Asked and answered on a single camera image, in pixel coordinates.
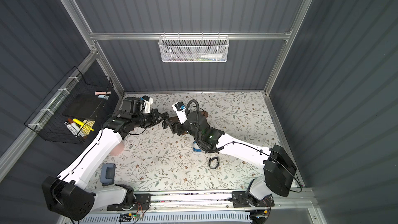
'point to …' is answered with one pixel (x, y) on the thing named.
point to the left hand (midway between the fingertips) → (166, 117)
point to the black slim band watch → (211, 159)
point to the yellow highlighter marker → (83, 124)
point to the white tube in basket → (212, 56)
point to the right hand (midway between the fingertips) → (171, 118)
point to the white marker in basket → (72, 129)
